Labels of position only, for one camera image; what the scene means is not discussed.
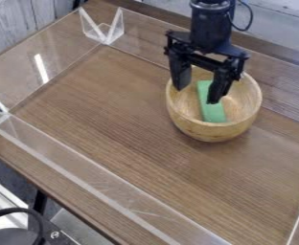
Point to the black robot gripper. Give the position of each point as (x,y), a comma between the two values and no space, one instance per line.
(186,53)

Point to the green rectangular block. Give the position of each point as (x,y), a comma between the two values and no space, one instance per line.
(211,112)

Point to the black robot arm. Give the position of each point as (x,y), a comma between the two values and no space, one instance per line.
(211,23)

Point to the light wooden bowl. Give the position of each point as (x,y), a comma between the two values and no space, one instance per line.
(240,102)

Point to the black table leg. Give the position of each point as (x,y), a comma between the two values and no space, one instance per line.
(40,202)

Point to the clear acrylic corner bracket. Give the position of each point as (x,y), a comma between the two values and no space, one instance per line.
(101,32)

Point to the clear acrylic front wall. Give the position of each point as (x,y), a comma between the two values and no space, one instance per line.
(129,216)

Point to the black metal bracket with screw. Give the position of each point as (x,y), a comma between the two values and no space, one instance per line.
(53,234)

